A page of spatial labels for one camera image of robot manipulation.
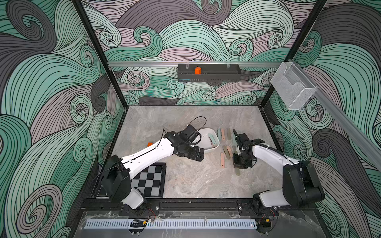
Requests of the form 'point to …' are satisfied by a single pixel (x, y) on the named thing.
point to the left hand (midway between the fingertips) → (197, 154)
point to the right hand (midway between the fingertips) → (238, 166)
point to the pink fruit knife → (229, 150)
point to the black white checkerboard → (152, 182)
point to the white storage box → (209, 140)
